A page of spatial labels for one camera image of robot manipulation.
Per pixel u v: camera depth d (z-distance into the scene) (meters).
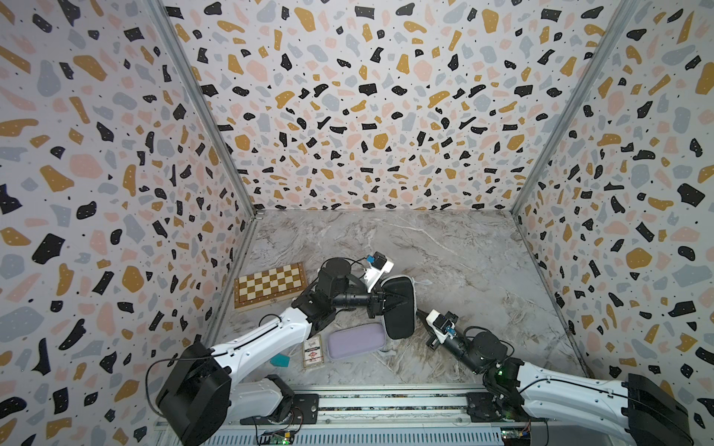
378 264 0.64
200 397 0.40
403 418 0.73
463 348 0.64
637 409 0.45
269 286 0.95
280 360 0.81
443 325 0.58
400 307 0.68
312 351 0.83
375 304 0.63
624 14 0.72
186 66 0.78
